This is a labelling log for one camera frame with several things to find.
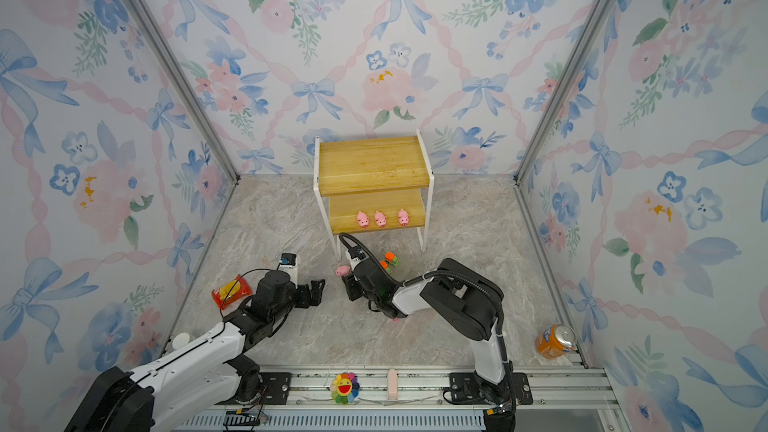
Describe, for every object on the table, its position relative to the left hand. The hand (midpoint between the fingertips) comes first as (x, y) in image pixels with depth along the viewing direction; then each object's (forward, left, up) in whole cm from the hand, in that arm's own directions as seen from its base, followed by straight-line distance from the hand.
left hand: (311, 278), depth 86 cm
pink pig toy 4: (+5, -8, -4) cm, 10 cm away
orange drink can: (-18, -63, +5) cm, 65 cm away
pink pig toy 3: (+12, -15, +12) cm, 23 cm away
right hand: (+4, -9, -5) cm, 11 cm away
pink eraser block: (-25, -23, -4) cm, 35 cm away
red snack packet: (-2, +24, -4) cm, 24 cm away
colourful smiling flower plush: (-27, -12, -5) cm, 30 cm away
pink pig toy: (+13, -26, +12) cm, 32 cm away
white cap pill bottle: (-17, +29, +1) cm, 34 cm away
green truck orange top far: (+8, -23, -3) cm, 25 cm away
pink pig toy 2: (+13, -20, +12) cm, 27 cm away
